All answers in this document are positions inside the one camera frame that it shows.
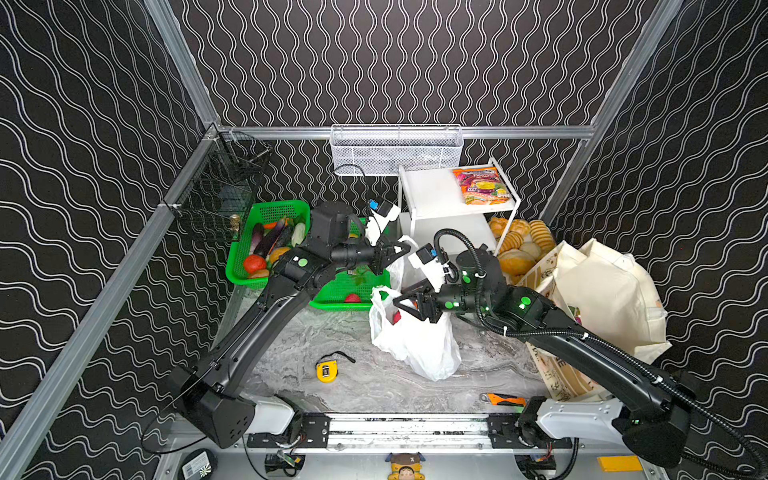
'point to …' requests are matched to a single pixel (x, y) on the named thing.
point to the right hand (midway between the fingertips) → (397, 298)
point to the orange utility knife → (495, 399)
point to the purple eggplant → (257, 234)
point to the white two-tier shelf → (434, 200)
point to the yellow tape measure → (326, 371)
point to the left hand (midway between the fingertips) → (415, 246)
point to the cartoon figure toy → (405, 466)
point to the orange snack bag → (482, 186)
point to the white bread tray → (526, 251)
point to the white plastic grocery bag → (430, 348)
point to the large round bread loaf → (516, 261)
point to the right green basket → (350, 289)
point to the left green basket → (261, 212)
